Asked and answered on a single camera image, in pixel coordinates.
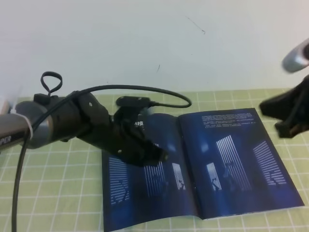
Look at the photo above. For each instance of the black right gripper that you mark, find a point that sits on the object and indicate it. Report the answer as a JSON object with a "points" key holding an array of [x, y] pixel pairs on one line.
{"points": [[291, 108]]}

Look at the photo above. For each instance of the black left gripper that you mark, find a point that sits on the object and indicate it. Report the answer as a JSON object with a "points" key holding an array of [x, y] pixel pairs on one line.
{"points": [[122, 139]]}

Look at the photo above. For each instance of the blue robot brochure book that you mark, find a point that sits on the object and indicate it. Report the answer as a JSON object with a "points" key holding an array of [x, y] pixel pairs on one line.
{"points": [[220, 163]]}

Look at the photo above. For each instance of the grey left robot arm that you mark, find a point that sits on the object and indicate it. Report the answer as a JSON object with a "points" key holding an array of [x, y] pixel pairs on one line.
{"points": [[63, 124]]}

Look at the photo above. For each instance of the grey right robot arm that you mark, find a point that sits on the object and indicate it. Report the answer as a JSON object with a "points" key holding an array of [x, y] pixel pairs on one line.
{"points": [[297, 59]]}

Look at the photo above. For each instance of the green checkered tablecloth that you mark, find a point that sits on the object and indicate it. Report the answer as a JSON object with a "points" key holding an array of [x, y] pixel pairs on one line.
{"points": [[61, 189]]}

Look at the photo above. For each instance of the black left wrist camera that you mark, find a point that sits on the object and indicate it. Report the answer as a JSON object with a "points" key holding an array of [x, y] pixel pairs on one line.
{"points": [[130, 107]]}

